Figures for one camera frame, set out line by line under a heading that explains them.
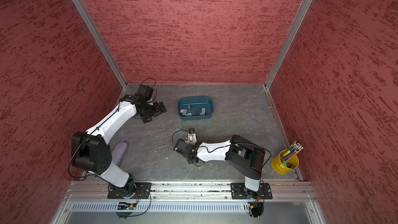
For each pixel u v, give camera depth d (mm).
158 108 789
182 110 1035
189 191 758
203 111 990
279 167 748
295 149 725
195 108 1061
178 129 955
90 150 435
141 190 741
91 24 855
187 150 670
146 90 693
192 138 779
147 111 729
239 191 739
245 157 471
